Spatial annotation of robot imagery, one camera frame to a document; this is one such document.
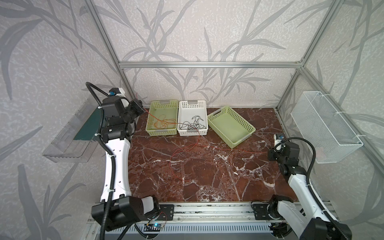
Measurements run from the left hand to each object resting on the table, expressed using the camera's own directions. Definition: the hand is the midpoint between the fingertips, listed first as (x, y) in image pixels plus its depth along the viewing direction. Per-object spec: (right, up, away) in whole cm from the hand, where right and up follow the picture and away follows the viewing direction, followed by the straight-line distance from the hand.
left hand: (144, 95), depth 69 cm
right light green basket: (+47, -16, +39) cm, 64 cm away
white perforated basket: (+20, -12, +42) cm, 48 cm away
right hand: (+68, -25, +16) cm, 74 cm away
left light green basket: (+1, -2, +50) cm, 50 cm away
